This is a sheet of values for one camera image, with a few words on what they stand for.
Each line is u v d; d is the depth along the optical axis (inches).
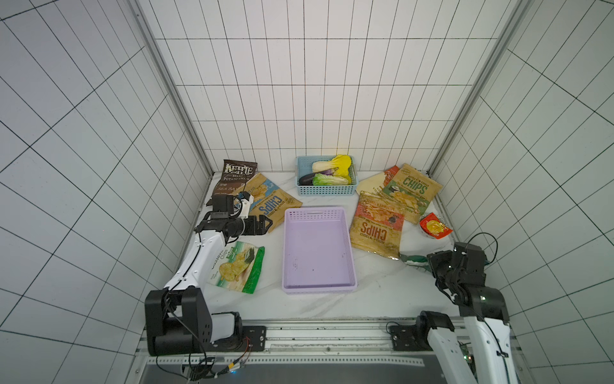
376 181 45.1
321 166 44.8
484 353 16.9
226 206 26.2
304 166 46.8
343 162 44.0
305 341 29.2
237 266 34.6
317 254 36.3
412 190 43.3
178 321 14.6
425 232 36.5
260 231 29.4
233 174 46.4
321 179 42.0
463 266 21.0
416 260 29.2
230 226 23.6
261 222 29.9
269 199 42.0
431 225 37.3
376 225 39.3
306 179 44.7
